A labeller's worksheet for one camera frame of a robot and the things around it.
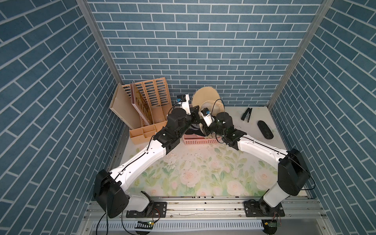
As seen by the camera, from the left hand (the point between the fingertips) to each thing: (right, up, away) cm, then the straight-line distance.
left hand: (204, 107), depth 70 cm
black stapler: (+36, -3, +44) cm, 57 cm away
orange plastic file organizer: (-34, +15, +41) cm, 55 cm away
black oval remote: (+47, -13, +35) cm, 60 cm away
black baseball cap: (-5, -12, +28) cm, 31 cm away
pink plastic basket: (-5, -19, +24) cm, 31 cm away
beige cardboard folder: (-55, +3, +29) cm, 62 cm away
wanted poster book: (-40, +4, +22) cm, 46 cm away
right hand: (-1, -6, +12) cm, 13 cm away
